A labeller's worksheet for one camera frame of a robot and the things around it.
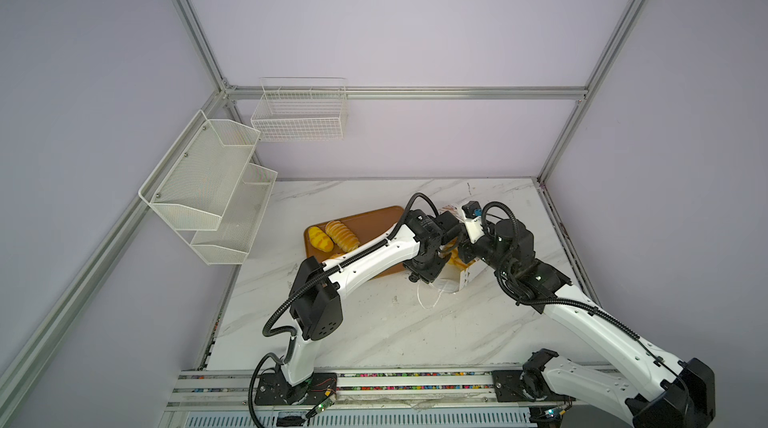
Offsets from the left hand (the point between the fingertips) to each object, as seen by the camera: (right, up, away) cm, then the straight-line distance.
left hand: (421, 274), depth 78 cm
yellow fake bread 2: (-25, +9, +20) cm, 33 cm away
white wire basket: (-37, +50, +17) cm, 65 cm away
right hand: (+7, +14, -4) cm, 17 cm away
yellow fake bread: (-32, +7, +20) cm, 38 cm away
